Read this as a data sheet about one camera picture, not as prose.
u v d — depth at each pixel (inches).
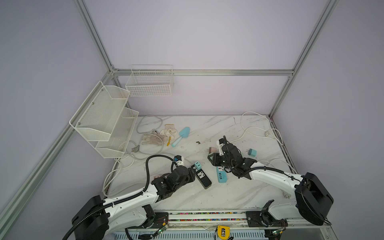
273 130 45.1
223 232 27.2
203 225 28.8
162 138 41.2
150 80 37.6
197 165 33.8
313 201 16.6
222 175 33.9
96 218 15.9
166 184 23.4
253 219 28.9
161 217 29.2
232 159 25.1
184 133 43.7
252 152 38.6
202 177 33.8
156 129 44.2
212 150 38.6
